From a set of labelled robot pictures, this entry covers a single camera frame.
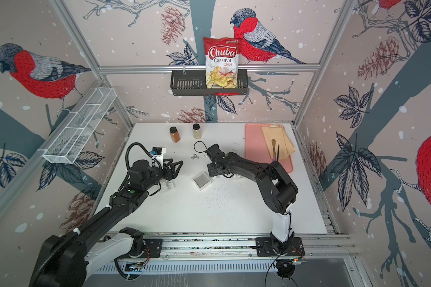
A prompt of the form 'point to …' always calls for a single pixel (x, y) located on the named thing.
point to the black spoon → (278, 153)
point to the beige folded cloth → (283, 141)
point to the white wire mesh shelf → (66, 149)
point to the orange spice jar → (174, 134)
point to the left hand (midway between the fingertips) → (179, 158)
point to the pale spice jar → (196, 129)
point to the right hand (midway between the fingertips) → (216, 169)
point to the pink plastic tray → (257, 149)
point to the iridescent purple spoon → (273, 141)
